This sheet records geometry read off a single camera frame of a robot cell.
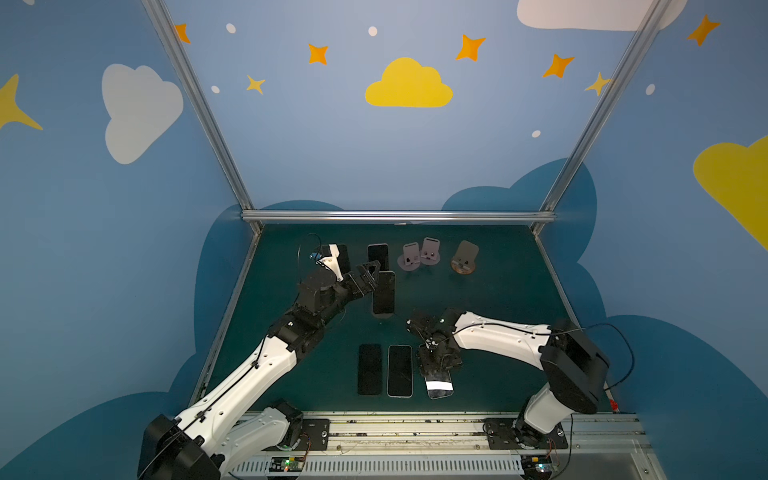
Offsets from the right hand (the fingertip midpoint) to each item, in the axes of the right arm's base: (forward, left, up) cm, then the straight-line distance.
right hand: (434, 367), depth 83 cm
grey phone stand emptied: (+37, +7, +2) cm, 38 cm away
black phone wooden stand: (-5, -1, -1) cm, 6 cm away
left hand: (+14, +17, +26) cm, 34 cm away
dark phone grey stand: (-1, +19, -3) cm, 19 cm away
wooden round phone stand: (+38, -12, +2) cm, 40 cm away
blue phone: (+19, +15, +6) cm, 25 cm away
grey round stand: (+40, 0, +2) cm, 40 cm away
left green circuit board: (-24, +36, -2) cm, 44 cm away
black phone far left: (+32, +30, +8) cm, 45 cm away
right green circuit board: (-21, -24, -3) cm, 32 cm away
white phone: (-2, +10, -2) cm, 10 cm away
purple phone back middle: (+34, +18, +9) cm, 39 cm away
